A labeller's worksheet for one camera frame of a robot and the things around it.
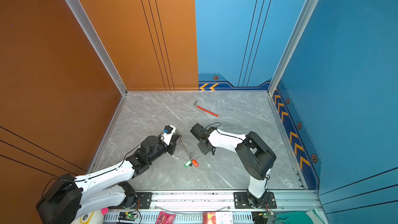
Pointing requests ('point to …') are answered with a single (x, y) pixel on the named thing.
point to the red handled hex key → (209, 112)
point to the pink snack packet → (165, 218)
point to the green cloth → (293, 217)
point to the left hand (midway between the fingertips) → (178, 134)
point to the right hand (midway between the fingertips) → (207, 147)
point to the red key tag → (195, 163)
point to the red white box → (217, 218)
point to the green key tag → (187, 164)
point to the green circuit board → (129, 216)
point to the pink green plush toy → (96, 217)
